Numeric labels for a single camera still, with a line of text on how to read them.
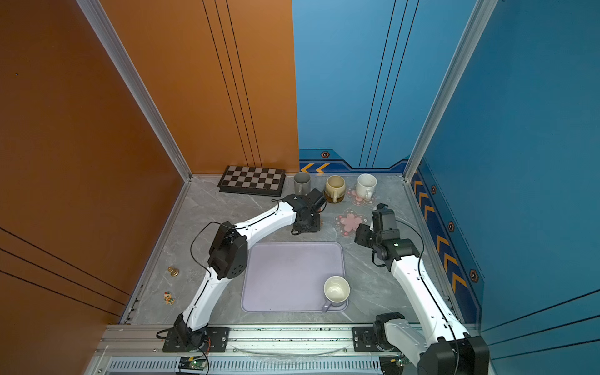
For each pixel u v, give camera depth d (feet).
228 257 1.87
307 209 2.39
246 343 2.48
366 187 3.44
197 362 2.32
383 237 1.97
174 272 2.85
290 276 3.00
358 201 3.58
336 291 2.72
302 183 3.38
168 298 2.67
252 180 3.74
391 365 2.30
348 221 3.38
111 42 2.48
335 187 3.44
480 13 2.30
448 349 1.27
